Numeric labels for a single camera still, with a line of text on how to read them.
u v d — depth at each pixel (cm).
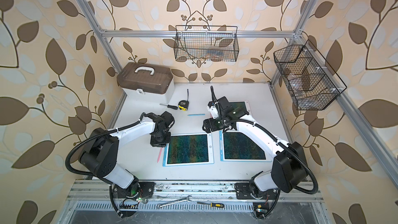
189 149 88
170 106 106
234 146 89
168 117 77
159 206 71
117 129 50
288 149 42
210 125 71
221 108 64
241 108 61
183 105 105
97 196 74
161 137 74
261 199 72
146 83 94
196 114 102
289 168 41
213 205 70
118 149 48
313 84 73
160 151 87
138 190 72
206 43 96
